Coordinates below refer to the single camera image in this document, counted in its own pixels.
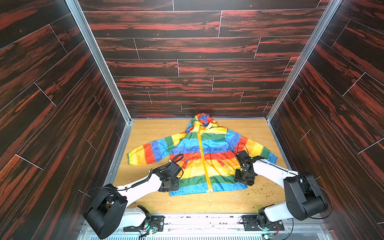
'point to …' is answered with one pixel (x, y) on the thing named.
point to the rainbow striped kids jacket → (213, 156)
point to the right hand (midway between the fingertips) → (242, 180)
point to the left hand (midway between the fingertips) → (176, 187)
